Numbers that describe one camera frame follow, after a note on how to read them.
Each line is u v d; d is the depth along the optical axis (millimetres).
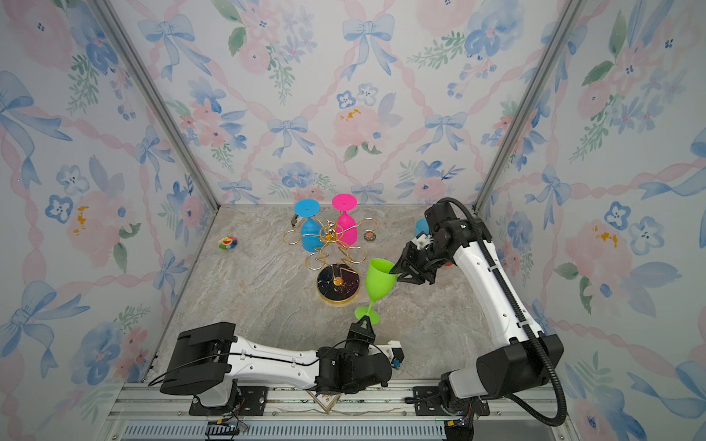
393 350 666
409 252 643
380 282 700
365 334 651
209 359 468
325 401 731
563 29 712
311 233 740
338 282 950
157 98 858
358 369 555
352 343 663
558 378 364
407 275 706
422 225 957
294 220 1132
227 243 1063
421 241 704
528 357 388
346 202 800
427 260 606
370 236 1099
